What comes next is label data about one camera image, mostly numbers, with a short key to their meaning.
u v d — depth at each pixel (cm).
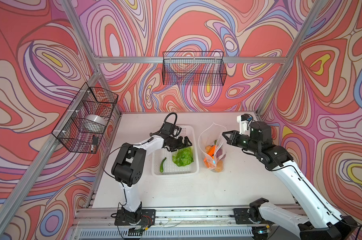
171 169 90
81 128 73
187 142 85
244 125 63
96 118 74
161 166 90
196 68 96
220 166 86
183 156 84
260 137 51
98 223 75
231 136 61
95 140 73
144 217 73
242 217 72
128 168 50
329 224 37
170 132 78
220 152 78
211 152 68
